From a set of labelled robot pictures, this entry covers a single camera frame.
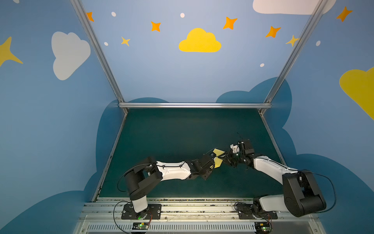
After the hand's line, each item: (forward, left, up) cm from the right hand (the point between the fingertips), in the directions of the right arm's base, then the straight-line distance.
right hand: (219, 156), depth 88 cm
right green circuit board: (-34, -20, -8) cm, 40 cm away
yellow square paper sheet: (-3, +1, -2) cm, 3 cm away
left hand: (-7, +6, -3) cm, 10 cm away
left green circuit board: (-37, +41, -7) cm, 56 cm away
